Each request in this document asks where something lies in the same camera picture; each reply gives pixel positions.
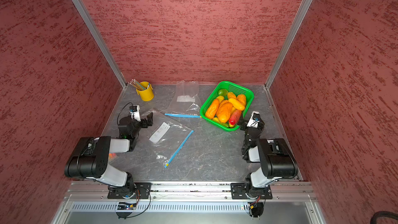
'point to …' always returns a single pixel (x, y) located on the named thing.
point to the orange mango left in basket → (212, 109)
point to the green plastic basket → (230, 87)
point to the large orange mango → (224, 111)
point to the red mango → (234, 118)
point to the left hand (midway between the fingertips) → (145, 115)
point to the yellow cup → (147, 94)
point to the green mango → (223, 92)
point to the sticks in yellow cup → (138, 85)
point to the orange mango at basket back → (242, 98)
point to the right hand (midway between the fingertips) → (249, 115)
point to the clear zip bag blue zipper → (164, 138)
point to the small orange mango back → (231, 95)
